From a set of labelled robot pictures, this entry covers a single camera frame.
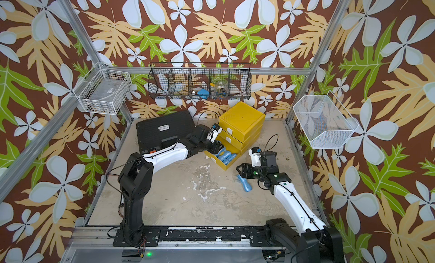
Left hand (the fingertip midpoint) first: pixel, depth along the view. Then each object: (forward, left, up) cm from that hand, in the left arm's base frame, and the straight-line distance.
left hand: (221, 141), depth 92 cm
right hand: (-15, -10, -1) cm, 18 cm away
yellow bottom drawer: (-9, 0, -9) cm, 13 cm away
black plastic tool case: (+12, +39, -7) cm, 41 cm away
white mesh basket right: (+1, -51, +14) cm, 53 cm away
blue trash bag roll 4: (-21, -14, -12) cm, 27 cm away
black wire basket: (+31, +13, +17) cm, 38 cm away
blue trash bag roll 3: (-7, 0, +2) cm, 7 cm away
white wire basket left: (+15, +59, +21) cm, 65 cm away
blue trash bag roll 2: (-6, -4, -10) cm, 12 cm away
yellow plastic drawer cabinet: (+3, -10, +8) cm, 14 cm away
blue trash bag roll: (-2, -3, -10) cm, 11 cm away
